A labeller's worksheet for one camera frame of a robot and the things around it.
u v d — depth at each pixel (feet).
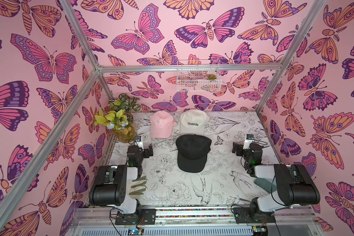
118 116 2.82
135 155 2.38
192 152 2.82
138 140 2.65
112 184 1.52
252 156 2.36
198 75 3.12
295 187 1.46
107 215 2.39
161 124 3.38
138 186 2.74
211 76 3.03
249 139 2.66
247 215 2.39
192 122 3.38
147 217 2.41
